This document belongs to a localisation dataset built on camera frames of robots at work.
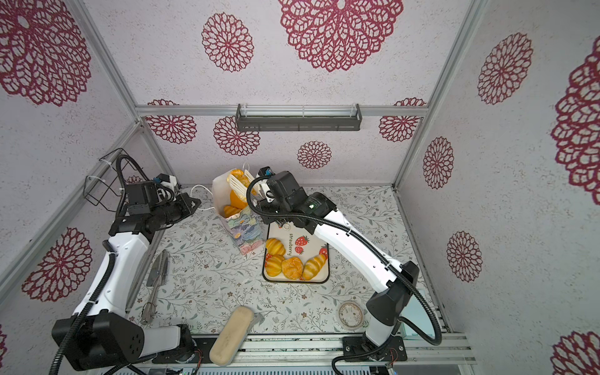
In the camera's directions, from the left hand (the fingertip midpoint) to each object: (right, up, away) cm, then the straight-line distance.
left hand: (201, 205), depth 78 cm
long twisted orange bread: (+7, +2, +19) cm, 20 cm away
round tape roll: (+51, -39, +3) cm, 64 cm away
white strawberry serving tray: (+42, -27, +11) cm, 51 cm away
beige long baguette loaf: (+12, -41, -5) cm, 43 cm away
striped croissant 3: (+24, -23, +10) cm, 34 cm away
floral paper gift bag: (+14, -10, +9) cm, 19 cm away
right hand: (+22, +1, -8) cm, 23 cm away
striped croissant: (+5, -2, +15) cm, 15 cm away
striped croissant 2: (+23, -17, +15) cm, 32 cm away
